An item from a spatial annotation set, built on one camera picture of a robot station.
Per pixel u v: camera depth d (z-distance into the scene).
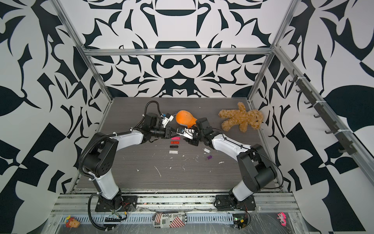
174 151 0.92
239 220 0.72
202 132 0.70
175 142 0.96
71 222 0.67
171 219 0.68
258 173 0.45
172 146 0.94
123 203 0.73
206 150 0.92
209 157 0.90
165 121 0.85
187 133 0.74
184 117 0.99
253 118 0.99
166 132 0.79
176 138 0.85
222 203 0.74
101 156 0.49
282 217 0.70
